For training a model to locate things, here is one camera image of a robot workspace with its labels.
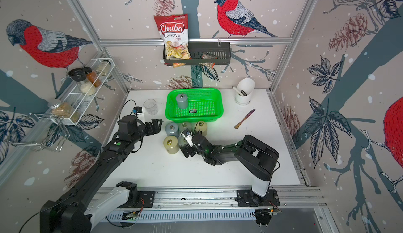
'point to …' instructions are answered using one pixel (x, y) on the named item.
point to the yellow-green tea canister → (201, 126)
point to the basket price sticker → (193, 110)
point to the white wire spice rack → (80, 102)
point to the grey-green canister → (182, 141)
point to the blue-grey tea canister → (172, 129)
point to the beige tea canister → (171, 144)
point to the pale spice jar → (103, 68)
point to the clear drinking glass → (151, 106)
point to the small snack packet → (207, 56)
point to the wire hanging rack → (44, 131)
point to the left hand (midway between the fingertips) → (157, 118)
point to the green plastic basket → (204, 105)
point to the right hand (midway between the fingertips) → (186, 141)
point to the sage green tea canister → (184, 125)
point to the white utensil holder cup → (246, 86)
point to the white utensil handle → (239, 92)
